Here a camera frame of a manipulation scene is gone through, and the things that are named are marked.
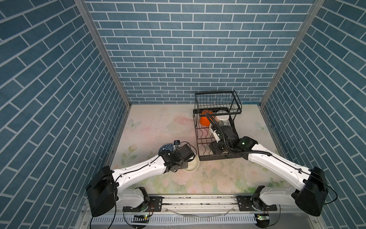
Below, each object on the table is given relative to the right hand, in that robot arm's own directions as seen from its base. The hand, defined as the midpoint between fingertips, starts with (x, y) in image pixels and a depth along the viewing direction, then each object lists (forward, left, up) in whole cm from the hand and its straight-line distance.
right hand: (215, 144), depth 80 cm
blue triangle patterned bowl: (+2, +30, -10) cm, 32 cm away
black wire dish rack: (+40, -1, -12) cm, 42 cm away
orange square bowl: (+26, +6, -11) cm, 29 cm away
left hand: (-10, +15, -7) cm, 20 cm away
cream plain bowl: (-8, +11, -12) cm, 18 cm away
